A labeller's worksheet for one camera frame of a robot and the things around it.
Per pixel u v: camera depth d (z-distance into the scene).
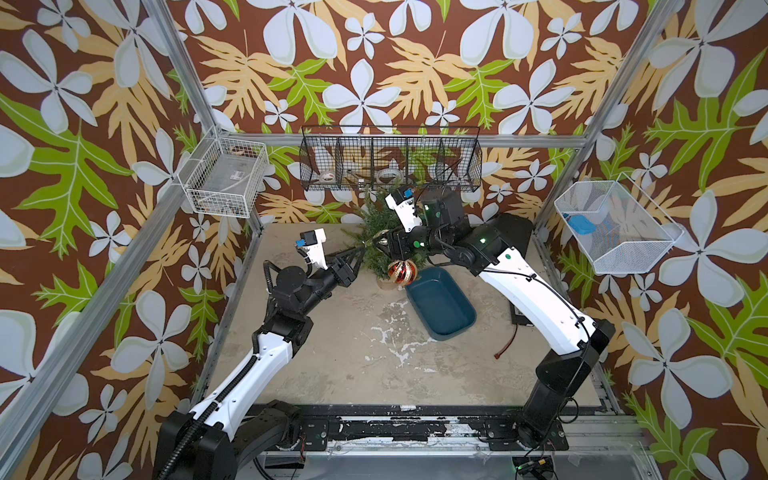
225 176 0.86
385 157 0.96
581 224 0.85
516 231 1.15
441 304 1.01
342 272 0.63
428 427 0.76
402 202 0.59
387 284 1.02
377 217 0.75
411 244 0.59
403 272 0.70
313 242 0.63
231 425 0.42
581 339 0.43
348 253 0.82
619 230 0.82
